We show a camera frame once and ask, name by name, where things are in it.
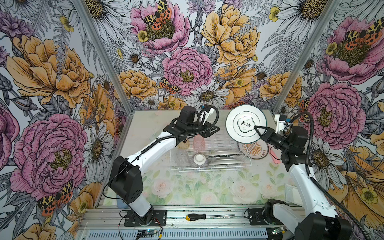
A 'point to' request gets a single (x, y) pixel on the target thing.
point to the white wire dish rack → (224, 142)
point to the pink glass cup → (199, 143)
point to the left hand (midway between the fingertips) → (216, 132)
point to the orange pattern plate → (254, 150)
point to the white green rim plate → (240, 122)
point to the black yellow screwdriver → (197, 216)
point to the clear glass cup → (181, 158)
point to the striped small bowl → (200, 160)
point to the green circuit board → (148, 232)
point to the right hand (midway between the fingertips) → (255, 131)
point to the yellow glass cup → (184, 145)
